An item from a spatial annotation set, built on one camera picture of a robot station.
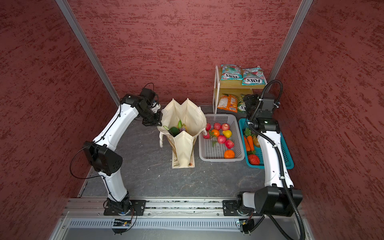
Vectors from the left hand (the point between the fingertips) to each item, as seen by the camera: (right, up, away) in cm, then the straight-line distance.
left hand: (160, 127), depth 81 cm
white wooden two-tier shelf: (+43, +25, +9) cm, 51 cm away
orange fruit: (+40, -17, +7) cm, 44 cm away
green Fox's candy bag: (+51, +14, +16) cm, 55 cm away
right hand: (+44, +14, -6) cm, 46 cm away
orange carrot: (+55, -12, +16) cm, 59 cm away
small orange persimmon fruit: (+33, -4, +17) cm, 37 cm away
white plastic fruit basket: (+27, -18, +14) cm, 35 cm away
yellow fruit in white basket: (+41, -5, +17) cm, 45 cm away
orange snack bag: (+41, +16, +16) cm, 47 cm away
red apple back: (+35, -1, +22) cm, 41 cm away
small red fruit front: (+41, -11, +11) cm, 44 cm away
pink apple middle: (+37, -9, +15) cm, 41 cm away
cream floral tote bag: (+13, -11, -1) cm, 17 cm away
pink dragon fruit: (+9, 0, +16) cm, 19 cm away
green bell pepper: (+6, -3, +11) cm, 12 cm away
